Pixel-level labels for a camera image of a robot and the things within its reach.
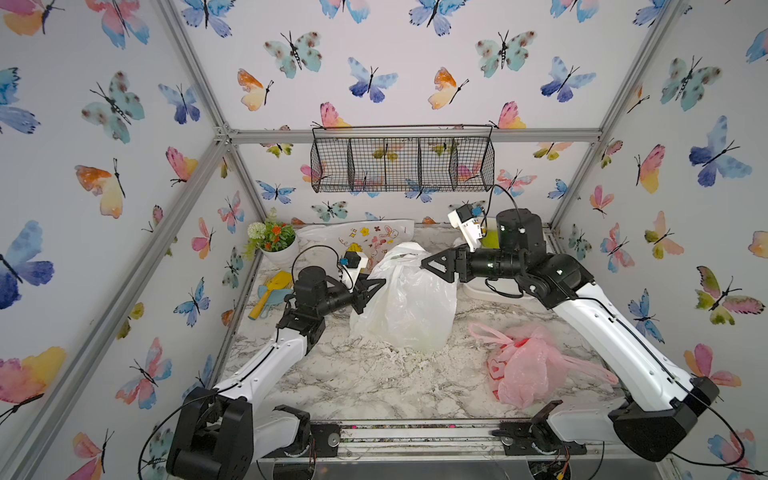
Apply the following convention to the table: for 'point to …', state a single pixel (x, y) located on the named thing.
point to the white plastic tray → (480, 288)
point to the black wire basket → (402, 158)
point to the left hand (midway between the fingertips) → (384, 278)
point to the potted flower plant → (276, 241)
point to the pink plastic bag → (525, 370)
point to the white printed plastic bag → (354, 239)
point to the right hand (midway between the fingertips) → (434, 258)
